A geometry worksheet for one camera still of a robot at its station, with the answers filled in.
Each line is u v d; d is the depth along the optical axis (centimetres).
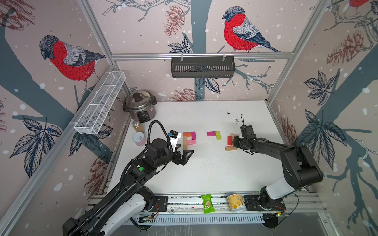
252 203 73
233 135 100
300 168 46
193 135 101
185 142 97
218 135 100
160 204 73
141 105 95
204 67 106
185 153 63
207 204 73
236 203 68
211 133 100
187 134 101
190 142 95
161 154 57
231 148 93
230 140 97
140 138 93
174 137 63
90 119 71
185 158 63
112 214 46
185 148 95
